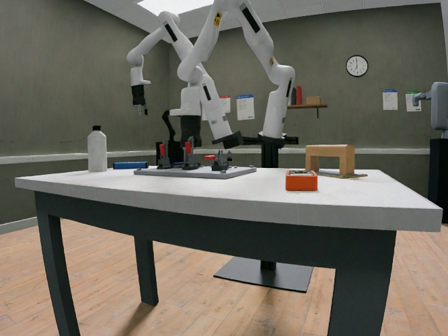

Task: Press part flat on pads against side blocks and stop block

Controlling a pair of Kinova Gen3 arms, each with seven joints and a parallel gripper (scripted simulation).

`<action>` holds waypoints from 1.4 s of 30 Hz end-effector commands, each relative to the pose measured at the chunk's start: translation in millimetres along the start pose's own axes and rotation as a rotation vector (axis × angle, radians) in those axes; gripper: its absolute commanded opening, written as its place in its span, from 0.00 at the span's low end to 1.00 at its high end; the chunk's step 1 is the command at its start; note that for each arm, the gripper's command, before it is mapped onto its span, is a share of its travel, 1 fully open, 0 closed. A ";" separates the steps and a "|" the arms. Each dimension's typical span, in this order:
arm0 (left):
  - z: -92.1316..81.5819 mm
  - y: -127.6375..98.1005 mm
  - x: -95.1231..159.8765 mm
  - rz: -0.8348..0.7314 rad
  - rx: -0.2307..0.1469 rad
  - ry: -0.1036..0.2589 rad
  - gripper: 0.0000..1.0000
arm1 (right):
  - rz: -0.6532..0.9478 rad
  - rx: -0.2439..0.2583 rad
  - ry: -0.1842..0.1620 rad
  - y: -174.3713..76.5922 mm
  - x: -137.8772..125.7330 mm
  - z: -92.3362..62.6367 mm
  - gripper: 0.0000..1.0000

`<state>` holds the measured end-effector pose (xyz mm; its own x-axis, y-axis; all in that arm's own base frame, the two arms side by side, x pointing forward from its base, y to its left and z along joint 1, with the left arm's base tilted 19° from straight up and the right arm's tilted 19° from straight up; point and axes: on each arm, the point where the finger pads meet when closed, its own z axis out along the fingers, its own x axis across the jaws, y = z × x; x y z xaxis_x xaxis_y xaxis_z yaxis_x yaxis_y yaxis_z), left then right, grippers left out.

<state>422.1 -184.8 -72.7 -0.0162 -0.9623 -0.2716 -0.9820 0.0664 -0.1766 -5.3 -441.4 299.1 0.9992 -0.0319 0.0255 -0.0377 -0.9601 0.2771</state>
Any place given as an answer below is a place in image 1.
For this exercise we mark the white plastic bottle with black cap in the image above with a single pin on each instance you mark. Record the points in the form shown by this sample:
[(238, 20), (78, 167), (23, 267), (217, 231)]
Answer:
[(96, 145)]

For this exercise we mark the orange digital multimeter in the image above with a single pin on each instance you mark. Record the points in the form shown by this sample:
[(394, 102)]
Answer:
[(301, 180)]

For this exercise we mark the blue spirit level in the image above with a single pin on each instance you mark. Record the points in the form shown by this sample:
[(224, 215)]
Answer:
[(143, 165)]

